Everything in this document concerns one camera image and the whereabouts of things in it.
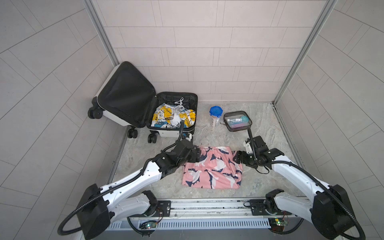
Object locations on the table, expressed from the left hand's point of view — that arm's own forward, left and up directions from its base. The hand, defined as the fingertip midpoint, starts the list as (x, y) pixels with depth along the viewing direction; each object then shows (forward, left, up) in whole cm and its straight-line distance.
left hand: (200, 151), depth 77 cm
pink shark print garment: (-5, -9, -11) cm, 15 cm away
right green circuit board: (-30, -36, -12) cm, 48 cm away
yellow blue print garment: (+29, +23, -7) cm, 37 cm away
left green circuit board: (-31, +23, -8) cm, 39 cm away
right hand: (-2, -20, -8) cm, 22 cm away
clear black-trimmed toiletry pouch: (+29, -26, -12) cm, 41 cm away
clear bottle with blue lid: (+28, -10, -2) cm, 30 cm away
